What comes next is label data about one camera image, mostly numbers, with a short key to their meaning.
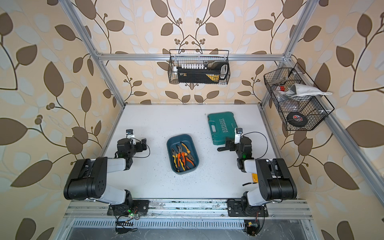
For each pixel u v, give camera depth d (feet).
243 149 2.36
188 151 3.06
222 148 3.13
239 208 2.40
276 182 1.45
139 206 2.47
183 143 3.19
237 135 2.66
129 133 2.70
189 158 2.97
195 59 2.99
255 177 2.71
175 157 2.99
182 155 2.97
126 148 2.40
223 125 3.34
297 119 2.37
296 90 2.08
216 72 2.75
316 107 2.14
